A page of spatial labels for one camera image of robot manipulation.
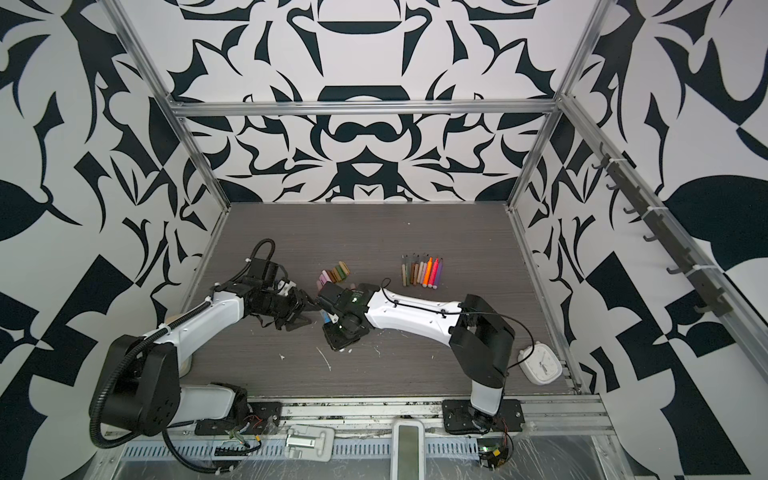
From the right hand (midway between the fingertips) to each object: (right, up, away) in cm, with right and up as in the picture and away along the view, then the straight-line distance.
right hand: (334, 343), depth 78 cm
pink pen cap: (-6, +14, +21) cm, 26 cm away
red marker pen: (+29, +15, +21) cm, 39 cm away
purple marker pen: (+31, +15, +21) cm, 40 cm away
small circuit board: (+39, -23, -7) cm, 46 cm away
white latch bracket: (-4, -19, -9) cm, 22 cm away
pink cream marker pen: (+25, +16, +23) cm, 37 cm away
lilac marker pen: (+26, +15, +22) cm, 37 cm away
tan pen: (+19, +13, +21) cm, 31 cm away
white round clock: (+55, -6, +1) cm, 55 cm away
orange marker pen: (+27, +14, +21) cm, 37 cm away
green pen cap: (0, +14, +21) cm, 25 cm away
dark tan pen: (+23, +18, +24) cm, 37 cm away
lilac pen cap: (-7, +13, +20) cm, 25 cm away
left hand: (-5, +8, +5) cm, 11 cm away
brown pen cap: (-5, +14, +21) cm, 26 cm away
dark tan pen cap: (-2, +15, +21) cm, 26 cm away
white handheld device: (+18, -19, -11) cm, 29 cm away
